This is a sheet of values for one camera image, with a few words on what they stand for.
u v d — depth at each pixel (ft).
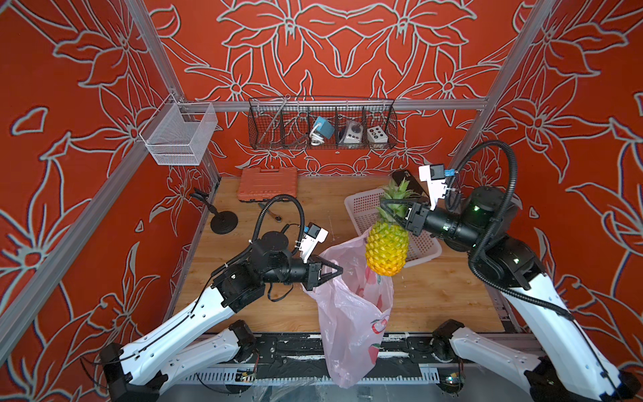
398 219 1.68
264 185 3.57
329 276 1.92
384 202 1.75
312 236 1.84
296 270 1.77
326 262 1.95
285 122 3.28
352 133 2.97
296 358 2.39
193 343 1.80
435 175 1.54
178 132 3.05
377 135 3.10
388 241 1.72
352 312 1.84
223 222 3.38
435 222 1.57
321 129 2.75
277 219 3.32
